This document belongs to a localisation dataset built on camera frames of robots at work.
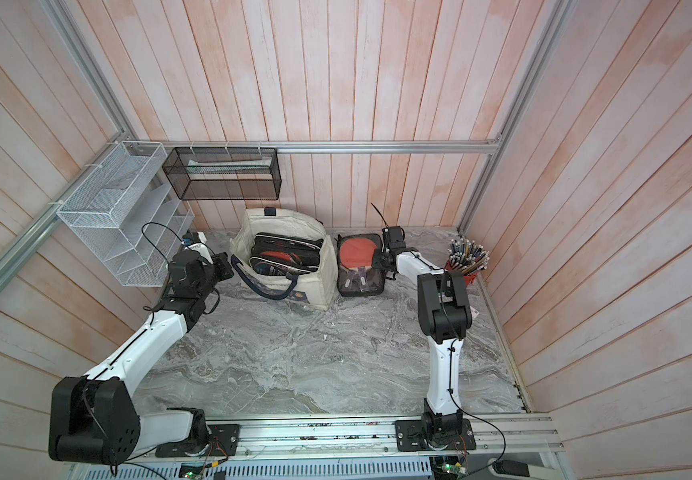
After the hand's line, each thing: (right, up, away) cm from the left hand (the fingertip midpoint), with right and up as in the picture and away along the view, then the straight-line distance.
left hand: (229, 256), depth 85 cm
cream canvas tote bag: (+26, -9, 0) cm, 27 cm away
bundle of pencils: (+71, 0, +4) cm, 71 cm away
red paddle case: (+38, -7, +18) cm, 43 cm away
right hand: (+47, 0, +22) cm, 51 cm away
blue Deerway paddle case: (+11, -4, +6) cm, 13 cm away
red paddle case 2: (+21, 0, +6) cm, 22 cm away
